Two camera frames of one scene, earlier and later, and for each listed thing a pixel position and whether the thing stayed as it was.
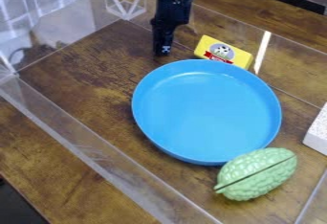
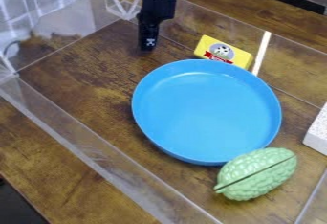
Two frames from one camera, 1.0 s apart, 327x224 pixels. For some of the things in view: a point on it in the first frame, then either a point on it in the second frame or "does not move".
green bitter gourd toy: [255, 173] does not move
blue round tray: [207, 110] does not move
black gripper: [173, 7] to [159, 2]
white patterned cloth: [51, 9] does not move
